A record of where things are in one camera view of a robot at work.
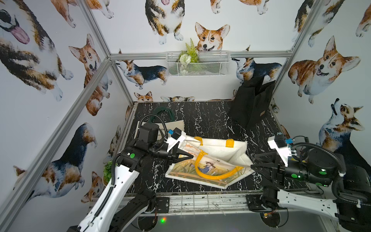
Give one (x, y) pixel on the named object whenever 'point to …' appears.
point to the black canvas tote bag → (252, 101)
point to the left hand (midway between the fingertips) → (192, 155)
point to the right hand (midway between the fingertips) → (253, 162)
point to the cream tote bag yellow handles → (217, 163)
